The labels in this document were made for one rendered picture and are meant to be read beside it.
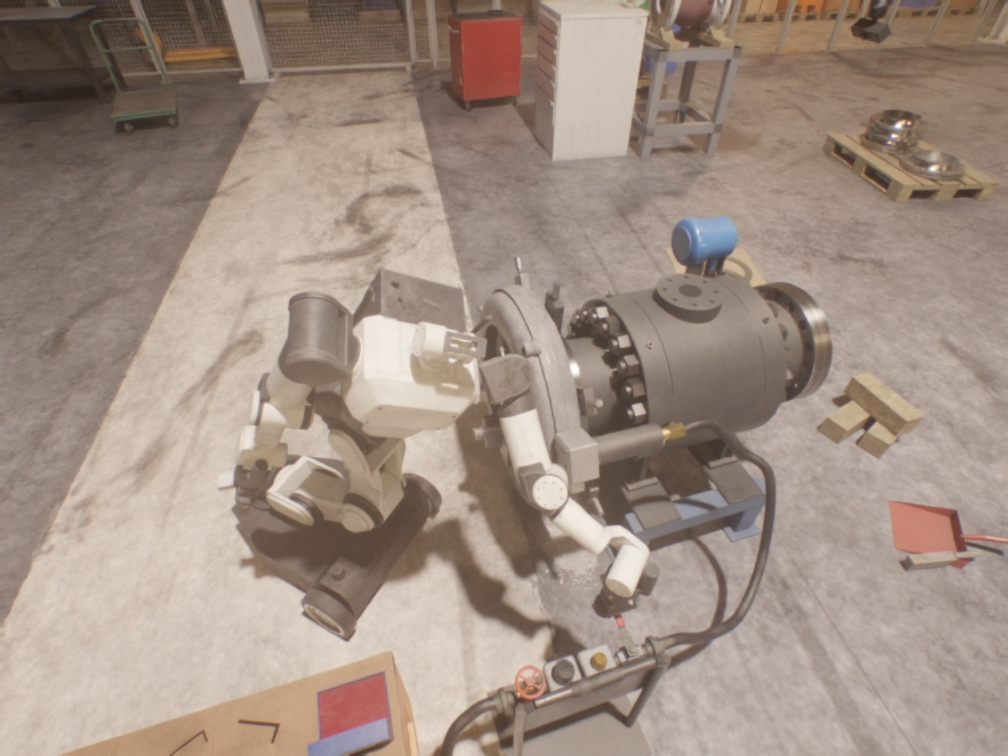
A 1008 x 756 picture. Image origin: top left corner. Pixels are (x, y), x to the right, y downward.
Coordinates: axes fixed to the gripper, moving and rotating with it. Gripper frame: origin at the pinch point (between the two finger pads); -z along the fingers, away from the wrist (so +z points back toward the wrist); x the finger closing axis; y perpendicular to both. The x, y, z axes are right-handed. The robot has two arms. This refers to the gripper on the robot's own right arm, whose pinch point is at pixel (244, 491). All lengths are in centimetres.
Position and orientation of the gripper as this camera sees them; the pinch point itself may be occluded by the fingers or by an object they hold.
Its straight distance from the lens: 173.2
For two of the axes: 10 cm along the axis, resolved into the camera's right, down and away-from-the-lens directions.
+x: 2.1, 8.0, -5.6
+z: 5.0, -5.8, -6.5
